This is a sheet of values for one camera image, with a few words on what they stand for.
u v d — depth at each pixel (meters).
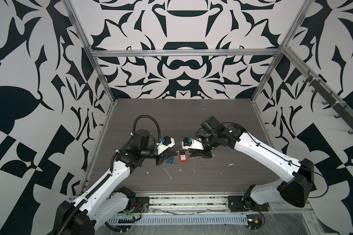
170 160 0.87
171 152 0.69
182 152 0.69
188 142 0.60
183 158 0.87
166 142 0.60
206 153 0.64
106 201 0.55
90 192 0.43
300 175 0.41
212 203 0.76
